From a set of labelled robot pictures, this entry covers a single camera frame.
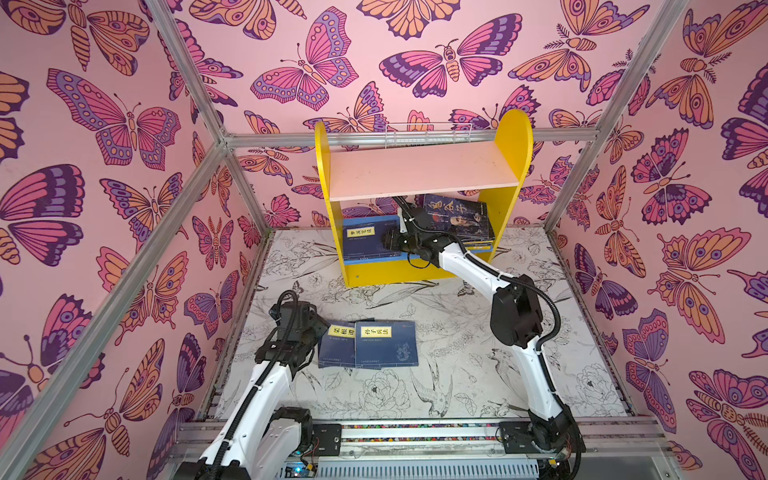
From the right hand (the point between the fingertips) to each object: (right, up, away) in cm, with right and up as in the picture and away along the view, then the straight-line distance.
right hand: (386, 234), depth 95 cm
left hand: (-18, -25, -11) cm, 33 cm away
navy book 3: (-14, -33, -10) cm, 37 cm away
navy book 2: (0, -33, -8) cm, 34 cm away
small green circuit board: (-21, -59, -23) cm, 67 cm away
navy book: (-8, -2, +2) cm, 8 cm away
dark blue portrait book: (+26, +5, -1) cm, 27 cm away
